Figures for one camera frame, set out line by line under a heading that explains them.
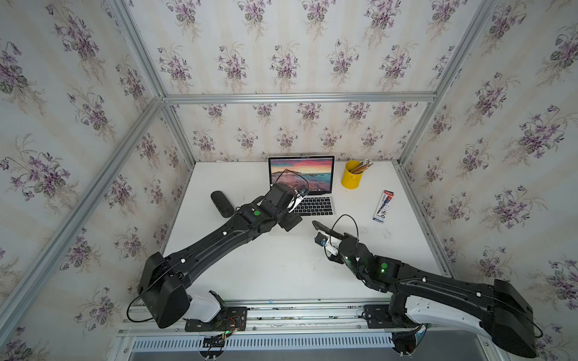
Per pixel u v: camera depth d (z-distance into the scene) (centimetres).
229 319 72
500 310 41
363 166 98
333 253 67
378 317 73
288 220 70
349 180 105
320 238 66
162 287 39
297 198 67
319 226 76
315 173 101
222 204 98
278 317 75
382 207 101
